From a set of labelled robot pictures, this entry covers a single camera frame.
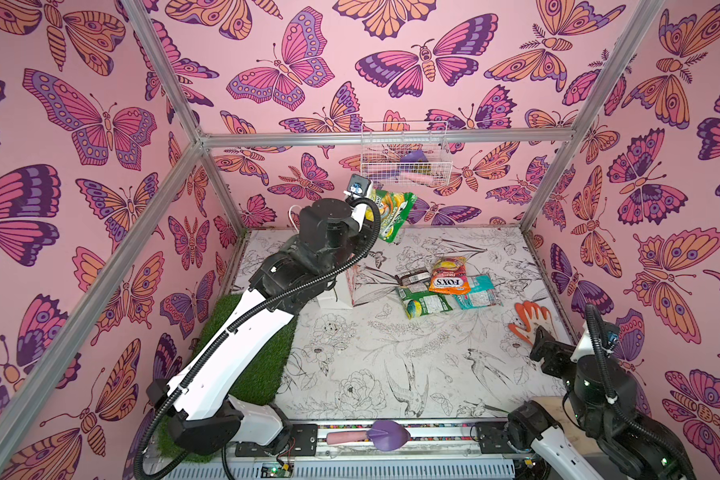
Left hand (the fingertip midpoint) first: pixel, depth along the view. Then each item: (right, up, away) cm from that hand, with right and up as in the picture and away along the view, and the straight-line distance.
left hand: (364, 207), depth 60 cm
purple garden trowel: (+5, -54, +13) cm, 56 cm away
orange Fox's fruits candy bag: (+29, -17, +40) cm, 52 cm away
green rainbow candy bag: (+17, -25, +35) cm, 47 cm away
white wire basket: (+6, +27, +36) cm, 45 cm away
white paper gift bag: (-11, -24, +35) cm, 44 cm away
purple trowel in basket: (+15, +18, +32) cm, 40 cm away
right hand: (+42, -26, +4) cm, 49 cm away
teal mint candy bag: (+38, -22, +38) cm, 58 cm away
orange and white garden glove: (+52, -28, +33) cm, 68 cm away
